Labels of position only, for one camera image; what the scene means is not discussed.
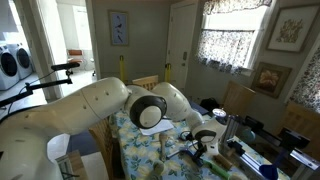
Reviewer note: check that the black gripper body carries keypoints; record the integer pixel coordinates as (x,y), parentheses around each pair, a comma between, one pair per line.
(200,145)

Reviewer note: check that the wooden pestle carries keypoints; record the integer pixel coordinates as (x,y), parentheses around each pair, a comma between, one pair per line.
(163,146)

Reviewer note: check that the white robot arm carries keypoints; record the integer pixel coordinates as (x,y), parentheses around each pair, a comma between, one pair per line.
(83,106)

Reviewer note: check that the floral window valance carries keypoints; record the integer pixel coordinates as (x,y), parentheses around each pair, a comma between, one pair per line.
(233,6)

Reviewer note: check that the short wooden roller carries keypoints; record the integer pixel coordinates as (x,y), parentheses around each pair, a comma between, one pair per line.
(222,160)

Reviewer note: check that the dark flat laptop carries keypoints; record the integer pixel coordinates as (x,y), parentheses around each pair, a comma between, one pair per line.
(200,109)

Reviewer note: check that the clear plastic cup with straw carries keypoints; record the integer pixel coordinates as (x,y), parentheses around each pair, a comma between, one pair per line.
(219,112)

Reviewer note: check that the white paper sheet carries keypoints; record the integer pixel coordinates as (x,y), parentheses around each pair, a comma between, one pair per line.
(163,128)

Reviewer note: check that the green pear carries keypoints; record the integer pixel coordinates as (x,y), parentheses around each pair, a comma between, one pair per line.
(158,167)

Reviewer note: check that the black bag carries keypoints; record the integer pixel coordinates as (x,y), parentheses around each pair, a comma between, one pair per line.
(210,104)

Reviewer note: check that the teal round container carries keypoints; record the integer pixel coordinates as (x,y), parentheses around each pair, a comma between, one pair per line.
(248,136)

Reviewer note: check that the lemon print tablecloth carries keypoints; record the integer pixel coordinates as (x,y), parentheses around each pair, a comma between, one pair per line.
(140,153)

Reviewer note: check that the framed orange flower picture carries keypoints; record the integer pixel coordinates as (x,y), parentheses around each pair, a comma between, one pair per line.
(270,79)

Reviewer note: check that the floral cafe curtain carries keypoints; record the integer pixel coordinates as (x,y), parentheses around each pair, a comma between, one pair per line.
(308,86)
(226,50)

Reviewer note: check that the white panel door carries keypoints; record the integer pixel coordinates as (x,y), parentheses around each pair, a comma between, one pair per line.
(181,33)

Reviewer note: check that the blue rug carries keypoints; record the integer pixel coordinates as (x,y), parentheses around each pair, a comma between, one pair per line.
(80,143)

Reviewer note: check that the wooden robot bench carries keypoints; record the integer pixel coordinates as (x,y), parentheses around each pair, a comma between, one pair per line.
(78,163)

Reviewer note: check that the framed botanical print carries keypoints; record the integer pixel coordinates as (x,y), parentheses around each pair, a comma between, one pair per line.
(290,30)

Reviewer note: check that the orange seat chair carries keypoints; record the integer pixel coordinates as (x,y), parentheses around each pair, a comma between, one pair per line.
(75,52)

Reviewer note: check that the white washing machine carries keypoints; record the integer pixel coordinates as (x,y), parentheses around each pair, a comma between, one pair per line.
(8,66)
(24,58)

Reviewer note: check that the black frame clamp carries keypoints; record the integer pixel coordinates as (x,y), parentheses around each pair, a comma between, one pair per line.
(236,147)

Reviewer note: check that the yellow post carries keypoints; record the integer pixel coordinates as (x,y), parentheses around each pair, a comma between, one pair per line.
(167,73)
(122,70)

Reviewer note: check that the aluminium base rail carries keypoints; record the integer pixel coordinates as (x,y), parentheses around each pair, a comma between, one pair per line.
(65,166)

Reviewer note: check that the black camera stand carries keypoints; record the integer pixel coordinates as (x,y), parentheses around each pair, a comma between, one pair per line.
(65,66)

